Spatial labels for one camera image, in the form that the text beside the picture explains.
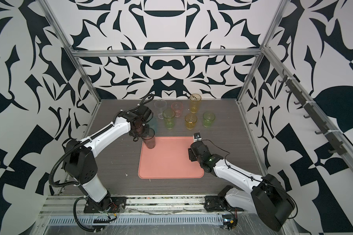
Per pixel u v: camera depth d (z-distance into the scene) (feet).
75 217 2.25
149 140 2.75
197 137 2.49
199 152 2.13
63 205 2.49
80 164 1.48
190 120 3.47
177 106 3.56
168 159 3.01
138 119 2.09
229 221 2.33
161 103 3.26
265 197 1.35
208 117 3.35
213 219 2.34
